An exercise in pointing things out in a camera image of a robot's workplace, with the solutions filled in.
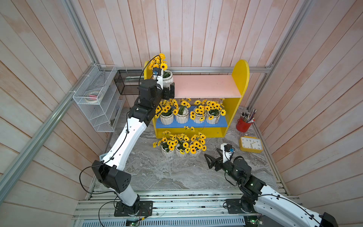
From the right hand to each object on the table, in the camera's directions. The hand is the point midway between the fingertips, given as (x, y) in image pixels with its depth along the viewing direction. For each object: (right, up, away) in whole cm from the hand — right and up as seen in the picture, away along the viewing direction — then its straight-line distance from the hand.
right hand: (211, 151), depth 77 cm
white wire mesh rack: (-61, +20, 0) cm, 64 cm away
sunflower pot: (-7, +3, +4) cm, 9 cm away
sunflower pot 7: (+3, +24, +7) cm, 25 cm away
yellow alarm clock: (+32, +1, +18) cm, 37 cm away
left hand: (-25, +36, -7) cm, 44 cm away
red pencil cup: (+30, +17, +21) cm, 40 cm away
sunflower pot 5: (-16, +20, +10) cm, 27 cm away
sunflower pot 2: (-16, +1, +6) cm, 17 cm away
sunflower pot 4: (-26, +24, +6) cm, 36 cm away
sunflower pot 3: (-25, +1, +7) cm, 26 cm away
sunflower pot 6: (-6, +21, +10) cm, 24 cm away
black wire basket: (-51, +42, +11) cm, 67 cm away
